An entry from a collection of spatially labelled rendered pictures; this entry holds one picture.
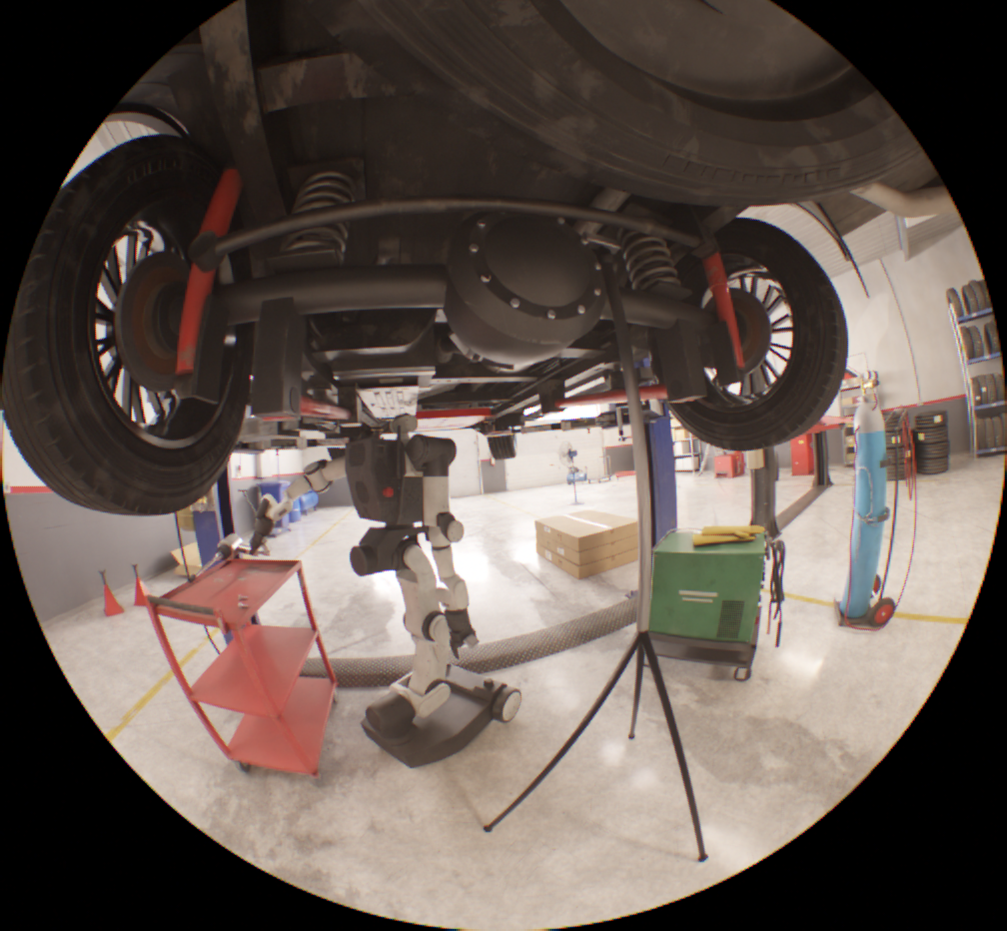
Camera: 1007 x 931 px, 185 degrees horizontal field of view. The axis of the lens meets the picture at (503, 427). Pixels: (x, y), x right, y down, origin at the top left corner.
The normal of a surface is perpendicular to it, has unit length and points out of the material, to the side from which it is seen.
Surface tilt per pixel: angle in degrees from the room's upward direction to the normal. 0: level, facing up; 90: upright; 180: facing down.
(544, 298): 122
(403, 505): 100
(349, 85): 180
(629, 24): 180
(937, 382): 90
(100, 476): 115
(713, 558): 86
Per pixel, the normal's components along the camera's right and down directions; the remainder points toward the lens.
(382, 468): 0.81, -0.14
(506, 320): -0.10, 0.54
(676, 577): -0.72, -0.07
